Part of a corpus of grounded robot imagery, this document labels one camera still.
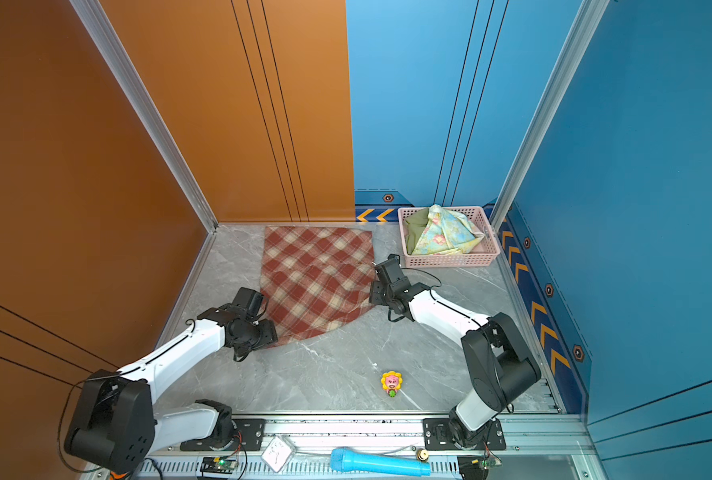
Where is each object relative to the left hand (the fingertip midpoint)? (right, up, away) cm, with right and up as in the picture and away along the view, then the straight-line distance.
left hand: (269, 337), depth 87 cm
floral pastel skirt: (+59, +32, +21) cm, 71 cm away
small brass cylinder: (+41, -21, -19) cm, 50 cm away
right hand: (+32, +13, +4) cm, 34 cm away
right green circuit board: (+57, -24, -18) cm, 65 cm away
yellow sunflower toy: (+35, -9, -10) cm, 37 cm away
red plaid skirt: (+10, +16, +15) cm, 24 cm away
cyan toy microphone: (+23, -22, -20) cm, 38 cm away
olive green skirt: (+47, +35, +26) cm, 64 cm away
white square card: (+7, -23, -17) cm, 29 cm away
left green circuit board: (-7, -26, -16) cm, 31 cm away
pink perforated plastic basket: (+72, +25, +22) cm, 79 cm away
